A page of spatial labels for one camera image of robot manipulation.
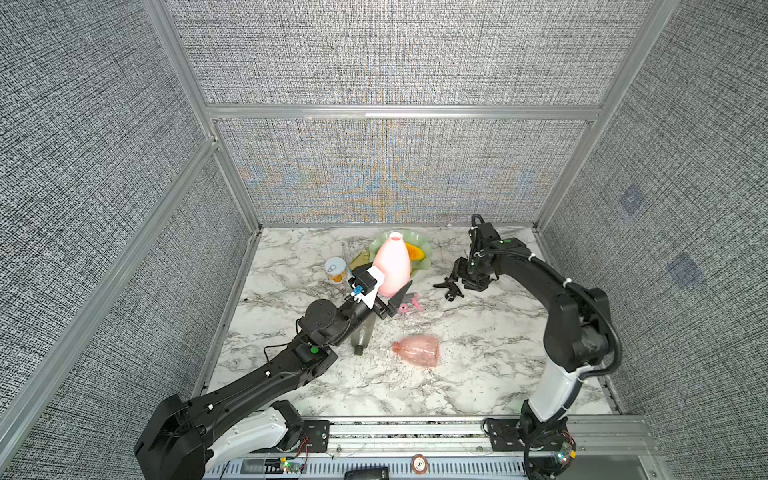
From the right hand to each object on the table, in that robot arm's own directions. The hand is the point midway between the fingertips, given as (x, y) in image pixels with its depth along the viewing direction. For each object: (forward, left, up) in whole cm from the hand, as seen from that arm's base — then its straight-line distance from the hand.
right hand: (455, 273), depth 92 cm
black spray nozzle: (+1, -1, -9) cm, 10 cm away
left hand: (-15, +18, +25) cm, 34 cm away
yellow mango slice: (+14, +11, -7) cm, 19 cm away
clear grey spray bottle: (-17, +29, -6) cm, 34 cm away
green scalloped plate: (+22, +12, -8) cm, 26 cm away
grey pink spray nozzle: (-4, +14, -10) cm, 18 cm away
